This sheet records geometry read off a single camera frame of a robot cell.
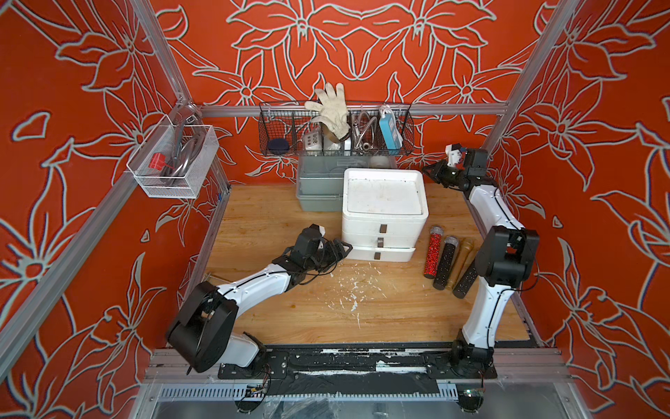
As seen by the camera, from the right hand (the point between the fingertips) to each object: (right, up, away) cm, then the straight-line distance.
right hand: (419, 165), depth 91 cm
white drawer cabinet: (-15, -16, -10) cm, 24 cm away
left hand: (-26, -29, -8) cm, 40 cm away
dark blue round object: (-51, +8, +5) cm, 52 cm away
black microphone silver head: (+10, -35, 0) cm, 37 cm away
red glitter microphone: (+7, -32, +4) cm, 33 cm away
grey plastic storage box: (-36, -3, +6) cm, 36 cm away
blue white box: (-9, +9, -1) cm, 13 cm away
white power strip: (-38, +9, +2) cm, 39 cm away
